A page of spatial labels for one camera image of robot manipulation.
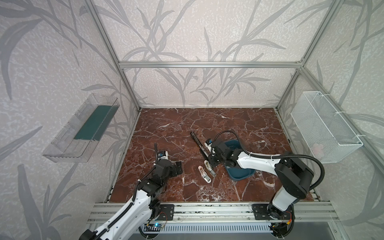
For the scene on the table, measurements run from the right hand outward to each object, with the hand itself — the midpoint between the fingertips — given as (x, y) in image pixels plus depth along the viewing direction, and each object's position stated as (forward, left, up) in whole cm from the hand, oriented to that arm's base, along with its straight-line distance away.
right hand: (209, 152), depth 90 cm
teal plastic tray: (-11, -15, -4) cm, 19 cm away
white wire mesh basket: (-8, -50, +29) cm, 58 cm away
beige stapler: (-9, 0, -3) cm, 9 cm away
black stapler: (+6, +5, -3) cm, 8 cm away
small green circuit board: (-36, +26, -4) cm, 44 cm away
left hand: (-5, +19, +2) cm, 19 cm away
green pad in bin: (-2, +51, +31) cm, 59 cm away
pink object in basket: (-6, -54, +16) cm, 56 cm away
